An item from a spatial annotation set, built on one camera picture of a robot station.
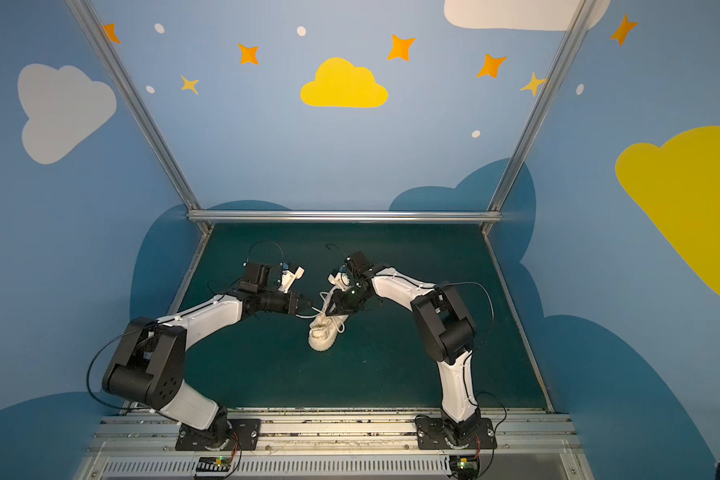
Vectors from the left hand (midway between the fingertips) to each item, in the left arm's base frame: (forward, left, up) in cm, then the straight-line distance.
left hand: (312, 302), depth 89 cm
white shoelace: (-4, -8, -7) cm, 12 cm away
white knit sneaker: (-8, -4, -3) cm, 9 cm away
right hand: (-1, -6, -3) cm, 7 cm away
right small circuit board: (-39, -42, -12) cm, 58 cm away
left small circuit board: (-39, +21, -12) cm, 46 cm away
